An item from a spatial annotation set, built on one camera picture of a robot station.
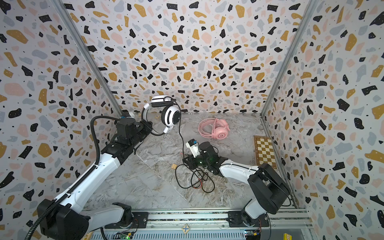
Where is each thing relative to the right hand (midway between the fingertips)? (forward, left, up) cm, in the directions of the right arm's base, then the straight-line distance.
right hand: (181, 158), depth 81 cm
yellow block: (-33, -51, -12) cm, 62 cm away
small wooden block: (+1, +6, -13) cm, 14 cm away
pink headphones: (+27, -20, -7) cm, 34 cm away
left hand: (+12, +13, +18) cm, 26 cm away
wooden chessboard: (+12, -52, -12) cm, 55 cm away
